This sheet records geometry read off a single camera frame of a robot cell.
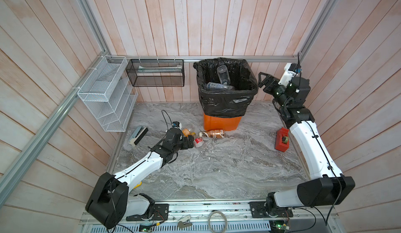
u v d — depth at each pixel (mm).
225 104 798
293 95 515
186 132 977
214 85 936
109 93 727
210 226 701
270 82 613
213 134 976
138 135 979
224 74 908
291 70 576
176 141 668
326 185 393
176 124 763
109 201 404
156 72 1046
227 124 1034
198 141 928
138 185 816
